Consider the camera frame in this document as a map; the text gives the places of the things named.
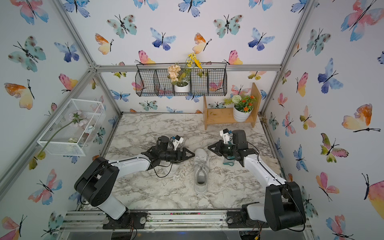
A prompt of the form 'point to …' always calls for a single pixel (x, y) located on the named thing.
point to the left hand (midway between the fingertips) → (193, 156)
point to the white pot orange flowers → (242, 107)
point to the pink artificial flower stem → (76, 117)
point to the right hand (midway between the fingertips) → (209, 146)
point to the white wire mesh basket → (72, 130)
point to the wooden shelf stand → (225, 115)
